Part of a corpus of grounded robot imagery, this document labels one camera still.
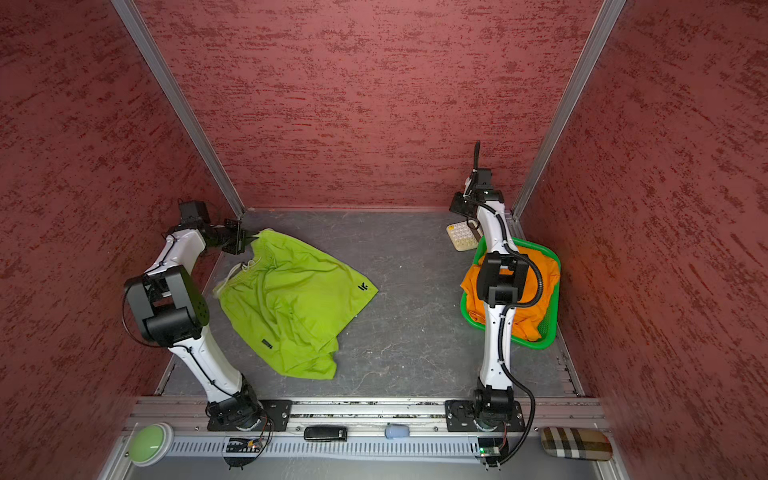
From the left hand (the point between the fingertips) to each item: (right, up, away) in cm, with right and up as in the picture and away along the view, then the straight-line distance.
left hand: (261, 232), depth 93 cm
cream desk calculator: (+69, -1, +19) cm, 71 cm away
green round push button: (-16, -51, -24) cm, 59 cm away
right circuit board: (+66, -53, -22) cm, 87 cm away
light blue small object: (+43, -49, -22) cm, 69 cm away
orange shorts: (+79, -25, -13) cm, 84 cm away
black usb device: (+26, -49, -23) cm, 60 cm away
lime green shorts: (+10, -22, -3) cm, 24 cm away
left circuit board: (+5, -53, -21) cm, 58 cm away
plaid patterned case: (+86, -50, -25) cm, 103 cm away
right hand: (+63, +9, +10) cm, 65 cm away
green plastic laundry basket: (+87, -26, -10) cm, 91 cm away
